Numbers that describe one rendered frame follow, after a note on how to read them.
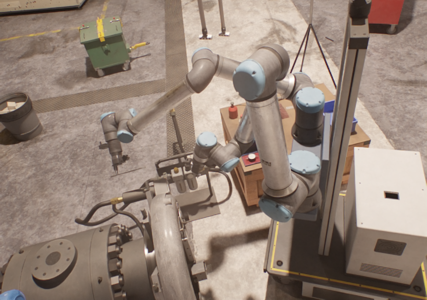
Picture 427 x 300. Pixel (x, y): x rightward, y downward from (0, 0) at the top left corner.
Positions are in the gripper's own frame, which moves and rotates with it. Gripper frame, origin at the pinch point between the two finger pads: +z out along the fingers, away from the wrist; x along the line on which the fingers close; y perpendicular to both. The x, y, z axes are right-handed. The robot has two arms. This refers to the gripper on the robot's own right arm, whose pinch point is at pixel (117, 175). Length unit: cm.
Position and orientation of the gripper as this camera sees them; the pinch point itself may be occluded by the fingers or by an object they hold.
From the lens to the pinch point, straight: 214.8
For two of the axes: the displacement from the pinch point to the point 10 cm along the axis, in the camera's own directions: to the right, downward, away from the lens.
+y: 9.4, -2.6, -1.9
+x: 2.1, 0.4, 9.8
